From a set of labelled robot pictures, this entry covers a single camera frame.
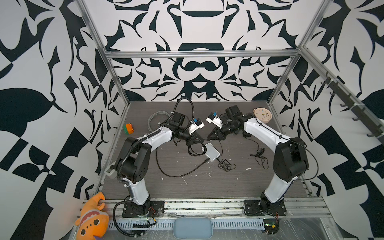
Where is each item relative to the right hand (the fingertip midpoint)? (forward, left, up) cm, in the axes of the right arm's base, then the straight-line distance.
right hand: (211, 134), depth 84 cm
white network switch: (-5, -1, -14) cm, 15 cm away
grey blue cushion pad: (-41, +11, -13) cm, 45 cm away
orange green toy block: (+13, +53, -11) cm, 56 cm away
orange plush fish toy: (-39, +52, -4) cm, 65 cm away
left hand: (-1, +4, -2) cm, 5 cm away
